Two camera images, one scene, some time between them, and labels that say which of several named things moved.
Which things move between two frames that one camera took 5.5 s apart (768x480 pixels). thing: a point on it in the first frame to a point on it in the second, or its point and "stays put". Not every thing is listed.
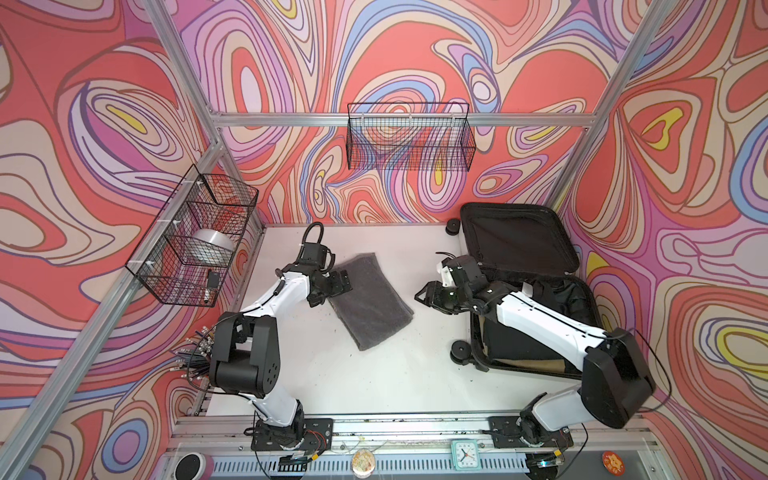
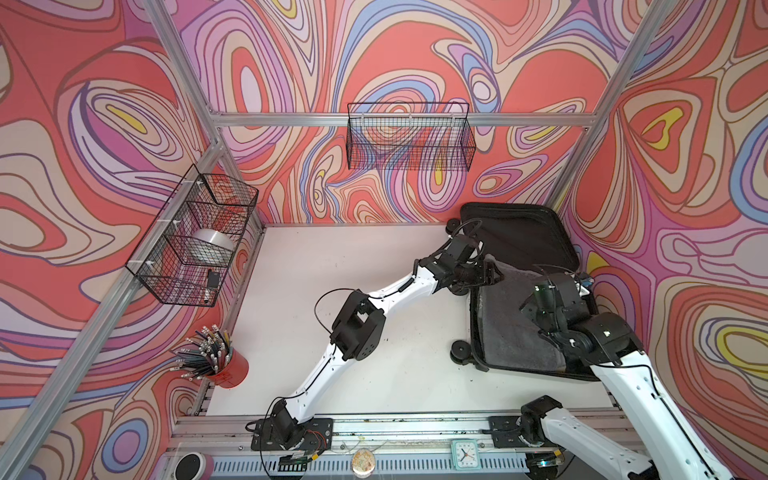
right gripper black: (434, 288) to (528, 308)
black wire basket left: (186, 252) stays put
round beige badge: (363, 463) stays put
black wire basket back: (410, 136) stays put
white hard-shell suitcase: (530, 248) stays put
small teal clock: (465, 455) stays put
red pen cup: (192, 359) stays put
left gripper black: (336, 287) to (481, 279)
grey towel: (374, 310) to (509, 339)
